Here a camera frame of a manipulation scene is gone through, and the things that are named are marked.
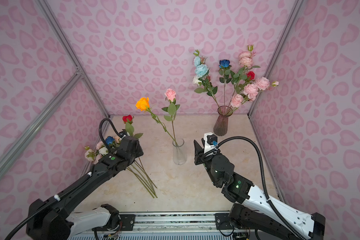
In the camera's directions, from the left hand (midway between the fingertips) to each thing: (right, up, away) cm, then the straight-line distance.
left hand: (139, 144), depth 82 cm
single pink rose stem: (+18, +19, -8) cm, 28 cm away
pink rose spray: (+53, +24, 0) cm, 59 cm away
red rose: (-7, +14, +4) cm, 16 cm away
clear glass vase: (+22, -7, +7) cm, 24 cm away
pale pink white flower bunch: (-35, -8, +13) cm, 38 cm away
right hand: (+30, +4, -17) cm, 35 cm away
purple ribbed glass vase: (+49, +10, +19) cm, 54 cm away
